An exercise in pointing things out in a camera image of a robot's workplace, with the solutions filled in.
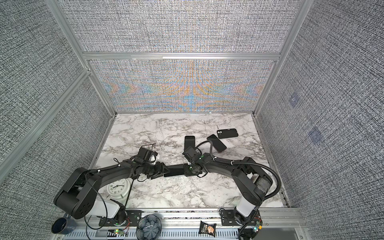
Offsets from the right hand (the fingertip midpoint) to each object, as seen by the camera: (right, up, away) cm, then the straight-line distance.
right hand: (185, 172), depth 88 cm
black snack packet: (+10, -21, -18) cm, 29 cm away
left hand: (-11, 0, -1) cm, 11 cm away
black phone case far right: (+29, +22, +20) cm, 42 cm away
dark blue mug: (-57, -20, -17) cm, 63 cm away
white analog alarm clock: (-35, -6, -9) cm, 36 cm away
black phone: (-6, +1, 0) cm, 6 cm away
